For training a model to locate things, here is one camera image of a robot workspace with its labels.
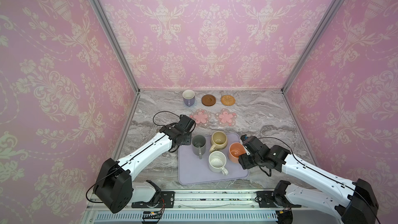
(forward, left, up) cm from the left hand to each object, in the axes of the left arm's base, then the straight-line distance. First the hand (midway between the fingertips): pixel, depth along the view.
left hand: (186, 138), depth 84 cm
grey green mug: (0, -7, -8) cm, 11 cm away
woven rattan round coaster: (+37, -27, -9) cm, 46 cm away
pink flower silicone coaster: (+22, -25, -11) cm, 35 cm away
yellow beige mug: (+4, -19, -8) cm, 21 cm away
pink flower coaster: (+22, -7, -10) cm, 25 cm away
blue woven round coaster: (+33, -3, -10) cm, 34 cm away
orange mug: (-2, -28, -8) cm, 29 cm away
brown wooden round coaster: (+37, -13, -10) cm, 41 cm away
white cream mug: (-9, -17, -10) cm, 22 cm away
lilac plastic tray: (-14, -3, -9) cm, 17 cm away
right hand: (-9, -31, -3) cm, 32 cm away
